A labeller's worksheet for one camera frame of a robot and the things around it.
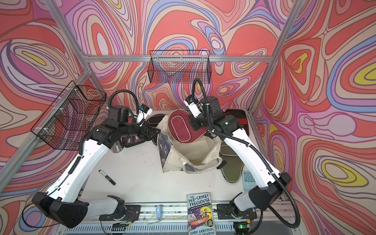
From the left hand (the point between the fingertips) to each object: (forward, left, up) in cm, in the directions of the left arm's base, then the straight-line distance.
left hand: (155, 127), depth 71 cm
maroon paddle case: (0, -12, -1) cm, 12 cm away
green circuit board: (-37, +18, -33) cm, 53 cm away
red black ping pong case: (+34, -58, -28) cm, 73 cm away
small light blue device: (-30, -1, -28) cm, 41 cm away
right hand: (+3, -18, +3) cm, 18 cm away
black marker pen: (-14, +31, -30) cm, 45 cm away
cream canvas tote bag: (+1, -24, -31) cm, 39 cm away
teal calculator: (-16, -51, -29) cm, 61 cm away
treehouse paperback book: (-33, -22, -28) cm, 49 cm away
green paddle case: (-10, -42, -30) cm, 53 cm away
